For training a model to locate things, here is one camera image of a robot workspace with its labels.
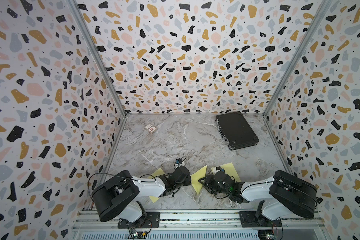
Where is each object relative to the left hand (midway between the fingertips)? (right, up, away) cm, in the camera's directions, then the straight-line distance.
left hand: (193, 179), depth 87 cm
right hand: (+3, -1, -4) cm, 5 cm away
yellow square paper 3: (+23, +4, +6) cm, 24 cm away
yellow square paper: (-20, +3, +3) cm, 21 cm away
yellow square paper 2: (+3, +1, +2) cm, 3 cm away
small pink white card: (-31, +29, +23) cm, 48 cm away
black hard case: (+31, +28, +20) cm, 47 cm away
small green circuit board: (-26, -21, -17) cm, 37 cm away
